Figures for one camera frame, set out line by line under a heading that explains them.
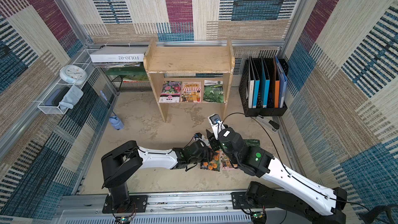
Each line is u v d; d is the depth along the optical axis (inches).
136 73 37.0
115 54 30.7
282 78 33.6
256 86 33.9
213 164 32.9
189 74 45.4
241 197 29.4
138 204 28.8
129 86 47.8
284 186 17.4
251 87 34.2
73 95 27.5
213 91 35.2
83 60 34.3
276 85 33.7
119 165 18.9
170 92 35.4
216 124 21.9
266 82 33.4
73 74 29.7
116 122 37.3
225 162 33.7
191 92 35.3
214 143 23.5
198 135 32.0
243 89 41.7
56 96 25.8
